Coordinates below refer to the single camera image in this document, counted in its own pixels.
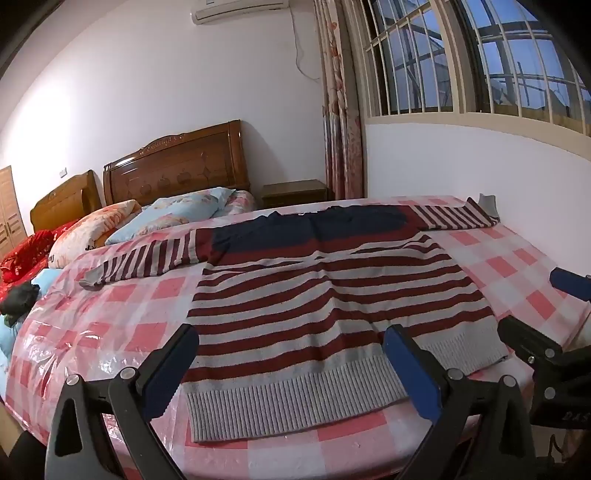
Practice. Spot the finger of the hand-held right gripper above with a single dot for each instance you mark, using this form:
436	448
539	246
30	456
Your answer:
526	341
572	282

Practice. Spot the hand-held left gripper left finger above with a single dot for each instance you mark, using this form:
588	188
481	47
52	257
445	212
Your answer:
162	374

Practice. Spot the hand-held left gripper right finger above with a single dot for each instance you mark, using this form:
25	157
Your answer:
415	371

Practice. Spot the red grey striped sweater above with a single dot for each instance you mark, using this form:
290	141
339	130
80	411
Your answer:
323	314

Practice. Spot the pink checkered bed cover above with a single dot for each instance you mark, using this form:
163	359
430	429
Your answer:
508	258

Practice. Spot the black cloth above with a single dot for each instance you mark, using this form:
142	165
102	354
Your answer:
18	297

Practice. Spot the peach floral pillow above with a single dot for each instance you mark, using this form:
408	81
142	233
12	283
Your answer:
92	226

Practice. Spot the light blue floral pillow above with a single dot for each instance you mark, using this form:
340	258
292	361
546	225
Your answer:
175	207

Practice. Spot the red blanket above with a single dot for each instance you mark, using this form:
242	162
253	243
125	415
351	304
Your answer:
27	249

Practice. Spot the small wooden headboard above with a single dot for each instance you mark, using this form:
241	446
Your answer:
64	198

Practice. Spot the large carved wooden headboard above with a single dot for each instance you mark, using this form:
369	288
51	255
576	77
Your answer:
184	161

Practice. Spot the wooden nightstand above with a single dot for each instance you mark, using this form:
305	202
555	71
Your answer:
295	191

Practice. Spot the wooden wardrobe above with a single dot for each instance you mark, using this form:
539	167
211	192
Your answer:
9	207

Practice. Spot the barred window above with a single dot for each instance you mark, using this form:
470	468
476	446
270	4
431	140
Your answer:
455	55

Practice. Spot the floral curtain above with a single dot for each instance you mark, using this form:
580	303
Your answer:
339	115

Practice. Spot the white air conditioner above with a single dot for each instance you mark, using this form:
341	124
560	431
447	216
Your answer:
240	9

